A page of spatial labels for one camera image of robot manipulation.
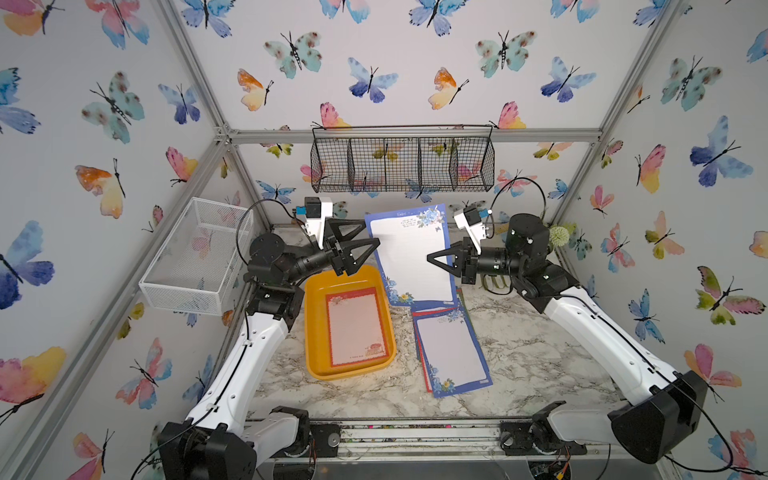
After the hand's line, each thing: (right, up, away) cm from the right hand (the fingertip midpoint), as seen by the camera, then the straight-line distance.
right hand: (433, 257), depth 63 cm
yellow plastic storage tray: (-31, -28, +27) cm, 49 cm away
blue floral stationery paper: (+9, -30, +22) cm, 38 cm away
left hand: (-13, +5, -3) cm, 14 cm away
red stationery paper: (-21, -22, +31) cm, 44 cm away
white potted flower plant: (+44, +7, +33) cm, 56 cm away
